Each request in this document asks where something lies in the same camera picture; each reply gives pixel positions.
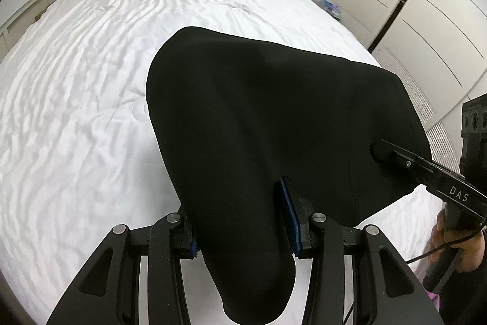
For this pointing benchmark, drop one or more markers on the bed with white duvet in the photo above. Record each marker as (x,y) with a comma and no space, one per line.
(83,81)

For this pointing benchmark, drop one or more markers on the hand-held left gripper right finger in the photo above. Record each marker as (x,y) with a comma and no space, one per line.
(292,218)

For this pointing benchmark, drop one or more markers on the person's right forearm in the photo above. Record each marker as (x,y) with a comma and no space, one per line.
(468,298)

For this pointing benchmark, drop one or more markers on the black pants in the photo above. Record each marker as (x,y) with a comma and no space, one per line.
(274,119)

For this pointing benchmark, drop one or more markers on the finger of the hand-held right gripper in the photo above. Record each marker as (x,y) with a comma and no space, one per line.
(407,163)

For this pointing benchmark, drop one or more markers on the pink cloth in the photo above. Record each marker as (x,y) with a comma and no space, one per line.
(433,298)

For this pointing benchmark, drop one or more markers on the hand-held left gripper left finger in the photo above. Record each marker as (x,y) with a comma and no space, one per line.
(182,233)

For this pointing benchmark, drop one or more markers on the blue packet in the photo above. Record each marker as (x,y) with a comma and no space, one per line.
(333,8)

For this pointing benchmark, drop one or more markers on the white wardrobe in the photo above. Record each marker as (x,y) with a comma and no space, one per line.
(418,5)

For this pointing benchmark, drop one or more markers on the person's right hand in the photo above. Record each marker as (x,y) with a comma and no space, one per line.
(440,233)

